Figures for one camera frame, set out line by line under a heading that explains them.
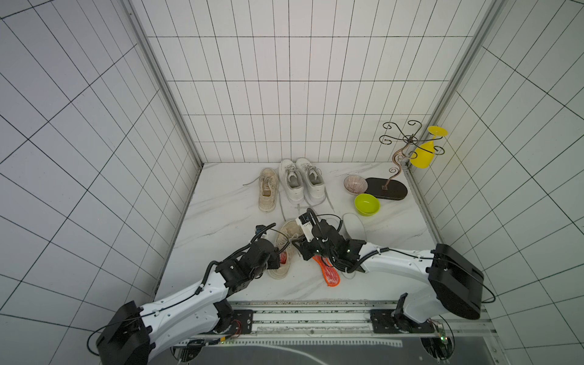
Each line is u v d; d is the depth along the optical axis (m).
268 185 1.03
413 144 0.85
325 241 0.60
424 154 0.81
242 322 0.72
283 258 0.83
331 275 0.83
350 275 0.83
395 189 1.07
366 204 1.03
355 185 1.09
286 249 0.70
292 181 1.04
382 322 0.73
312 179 1.03
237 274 0.59
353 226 0.96
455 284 0.43
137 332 0.40
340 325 0.73
